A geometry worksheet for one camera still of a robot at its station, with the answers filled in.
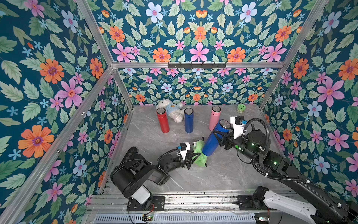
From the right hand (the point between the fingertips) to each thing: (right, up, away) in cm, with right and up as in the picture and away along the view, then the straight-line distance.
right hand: (221, 126), depth 64 cm
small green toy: (+28, +12, +49) cm, 58 cm away
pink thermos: (+2, +4, +27) cm, 28 cm away
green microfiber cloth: (-10, -18, +11) cm, 23 cm away
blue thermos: (-4, -7, +3) cm, 9 cm away
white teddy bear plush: (-27, +10, +43) cm, 52 cm away
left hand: (-9, -16, +12) cm, 22 cm away
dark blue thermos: (-15, +3, +30) cm, 33 cm away
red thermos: (-32, +6, +25) cm, 41 cm away
